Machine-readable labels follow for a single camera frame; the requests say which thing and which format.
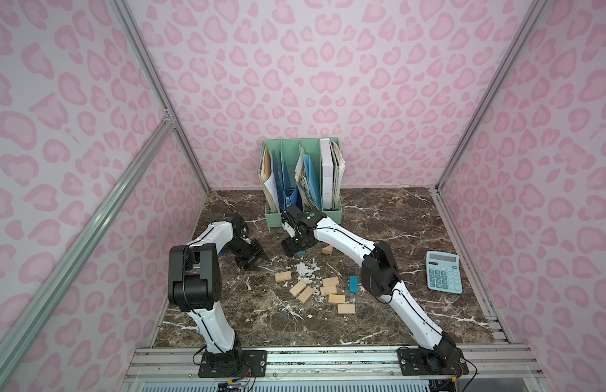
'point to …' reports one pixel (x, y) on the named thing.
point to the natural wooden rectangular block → (282, 276)
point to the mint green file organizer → (289, 148)
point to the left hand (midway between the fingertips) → (265, 258)
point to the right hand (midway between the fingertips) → (292, 249)
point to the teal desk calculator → (443, 272)
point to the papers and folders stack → (309, 187)
